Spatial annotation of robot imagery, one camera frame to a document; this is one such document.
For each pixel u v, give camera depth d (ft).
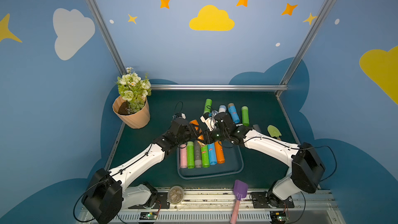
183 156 2.82
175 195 2.35
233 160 2.87
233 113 3.52
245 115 3.44
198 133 2.42
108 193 1.29
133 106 2.89
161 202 2.44
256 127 3.26
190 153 2.88
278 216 2.35
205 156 2.82
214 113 2.36
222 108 3.56
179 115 2.49
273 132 3.23
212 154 2.83
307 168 1.43
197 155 2.82
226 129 2.08
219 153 2.87
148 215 2.35
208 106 3.67
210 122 2.32
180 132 2.05
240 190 2.55
